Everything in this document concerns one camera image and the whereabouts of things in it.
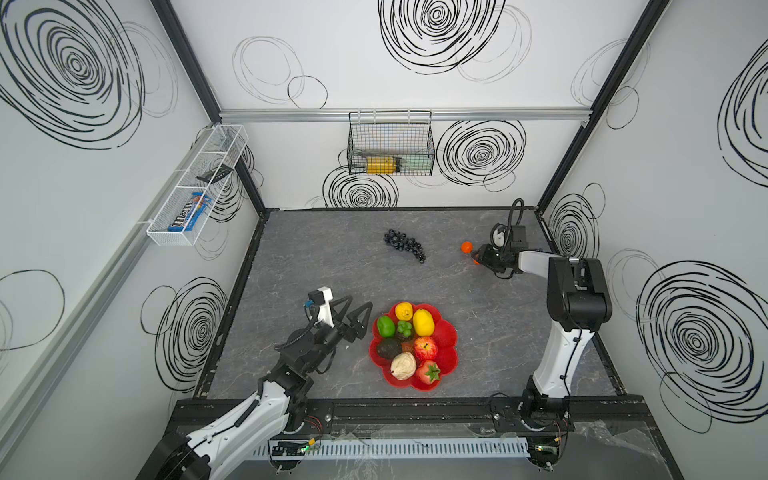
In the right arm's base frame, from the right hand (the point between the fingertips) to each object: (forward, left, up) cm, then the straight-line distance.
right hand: (477, 254), depth 104 cm
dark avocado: (-34, +31, +4) cm, 46 cm away
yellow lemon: (-27, +21, +4) cm, 34 cm away
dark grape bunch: (+4, +28, +2) cm, 28 cm away
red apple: (-35, +21, +4) cm, 41 cm away
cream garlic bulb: (-39, +27, +5) cm, 48 cm away
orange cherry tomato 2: (-7, +2, +5) cm, 9 cm away
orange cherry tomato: (+3, +3, +1) cm, 4 cm away
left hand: (-27, +37, +15) cm, 48 cm away
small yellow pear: (-24, +26, +5) cm, 36 cm away
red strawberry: (-40, +20, +4) cm, 45 cm away
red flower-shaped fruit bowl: (-29, +14, 0) cm, 33 cm away
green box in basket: (+10, +23, +31) cm, 40 cm away
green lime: (-28, +31, +4) cm, 42 cm away
